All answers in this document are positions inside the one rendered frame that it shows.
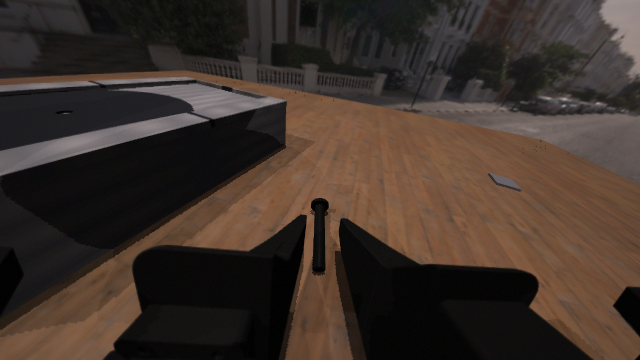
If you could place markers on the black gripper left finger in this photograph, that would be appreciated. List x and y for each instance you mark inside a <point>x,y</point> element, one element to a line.
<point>261,280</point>

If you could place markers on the black clevis pin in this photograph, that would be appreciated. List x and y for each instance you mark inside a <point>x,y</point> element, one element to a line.
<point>319,205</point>

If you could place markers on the grey metal tray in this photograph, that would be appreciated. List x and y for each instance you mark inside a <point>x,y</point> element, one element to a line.
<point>68,201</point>

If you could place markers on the grey rectangular block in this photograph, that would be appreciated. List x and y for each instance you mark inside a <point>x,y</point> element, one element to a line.
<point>504,182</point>

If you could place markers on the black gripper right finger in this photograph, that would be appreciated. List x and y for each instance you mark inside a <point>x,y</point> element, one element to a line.
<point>396,298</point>

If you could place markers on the dark grey round disc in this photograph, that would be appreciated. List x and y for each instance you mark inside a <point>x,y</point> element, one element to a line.
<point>27,119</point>

